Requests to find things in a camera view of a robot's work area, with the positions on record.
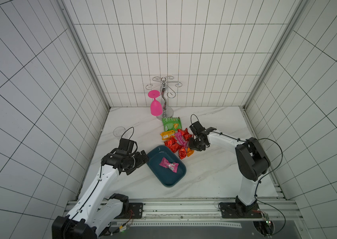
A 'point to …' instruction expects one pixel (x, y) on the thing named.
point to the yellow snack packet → (166, 134)
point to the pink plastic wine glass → (156, 106)
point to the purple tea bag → (180, 140)
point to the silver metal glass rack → (167, 111)
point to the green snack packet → (171, 124)
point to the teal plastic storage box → (166, 176)
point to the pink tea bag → (165, 163)
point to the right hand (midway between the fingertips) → (186, 147)
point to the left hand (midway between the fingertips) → (141, 165)
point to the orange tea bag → (190, 152)
